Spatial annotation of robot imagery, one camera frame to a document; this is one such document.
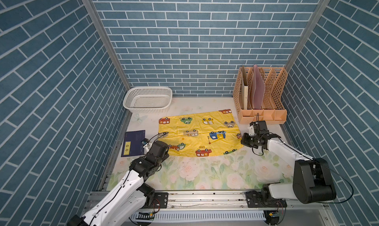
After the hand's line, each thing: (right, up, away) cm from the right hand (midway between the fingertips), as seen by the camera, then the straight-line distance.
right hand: (242, 140), depth 91 cm
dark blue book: (-70, -3, +1) cm, 70 cm away
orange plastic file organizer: (+25, +19, +11) cm, 33 cm away
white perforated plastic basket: (-69, +27, +28) cm, 79 cm away
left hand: (-45, -4, -10) cm, 46 cm away
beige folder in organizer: (+1, +31, -2) cm, 31 cm away
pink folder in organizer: (+12, +33, +5) cm, 35 cm away
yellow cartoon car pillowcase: (-24, +2, +8) cm, 25 cm away
